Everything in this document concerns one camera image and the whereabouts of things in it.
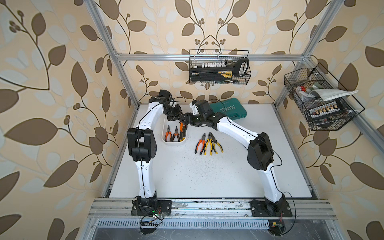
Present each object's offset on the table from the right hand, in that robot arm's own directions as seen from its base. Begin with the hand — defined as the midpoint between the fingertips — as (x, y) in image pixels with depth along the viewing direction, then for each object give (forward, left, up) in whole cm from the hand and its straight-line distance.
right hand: (183, 120), depth 89 cm
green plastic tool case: (+21, -34, -12) cm, 42 cm away
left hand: (+5, -1, 0) cm, 5 cm away
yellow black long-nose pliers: (-5, -19, -17) cm, 27 cm away
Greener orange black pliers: (0, 0, -8) cm, 8 cm away
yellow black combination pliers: (-3, -16, -17) cm, 23 cm away
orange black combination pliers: (-4, -12, -17) cm, 21 cm away
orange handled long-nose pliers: (+1, +6, -16) cm, 17 cm away
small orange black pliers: (+2, +11, -16) cm, 19 cm away
